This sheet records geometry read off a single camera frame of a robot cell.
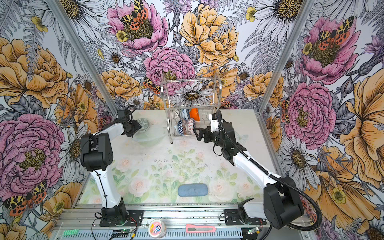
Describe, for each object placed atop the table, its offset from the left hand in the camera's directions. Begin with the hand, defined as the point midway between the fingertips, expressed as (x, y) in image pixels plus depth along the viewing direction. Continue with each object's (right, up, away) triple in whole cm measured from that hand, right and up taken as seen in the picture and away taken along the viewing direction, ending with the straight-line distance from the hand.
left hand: (138, 130), depth 104 cm
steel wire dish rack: (+33, +23, +19) cm, 45 cm away
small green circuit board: (+6, -45, -33) cm, 57 cm away
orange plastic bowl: (+39, +11, +1) cm, 40 cm away
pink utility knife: (+38, -44, -33) cm, 67 cm away
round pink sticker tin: (+24, -39, -42) cm, 62 cm away
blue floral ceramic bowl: (+32, +12, -2) cm, 34 cm away
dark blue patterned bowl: (+36, +4, -9) cm, 37 cm away
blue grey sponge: (+38, -30, -24) cm, 54 cm away
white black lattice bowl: (+26, +11, -2) cm, 29 cm away
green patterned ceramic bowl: (+2, +5, +7) cm, 9 cm away
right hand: (+42, 0, -23) cm, 48 cm away
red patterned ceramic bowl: (+30, +3, -10) cm, 31 cm away
